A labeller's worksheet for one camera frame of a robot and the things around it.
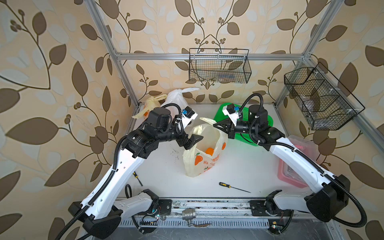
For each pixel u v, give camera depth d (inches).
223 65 38.1
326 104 28.6
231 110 22.8
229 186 31.7
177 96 38.8
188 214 27.3
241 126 23.9
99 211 14.4
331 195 15.1
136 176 33.3
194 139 20.9
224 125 25.2
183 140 21.1
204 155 25.4
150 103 36.9
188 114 20.0
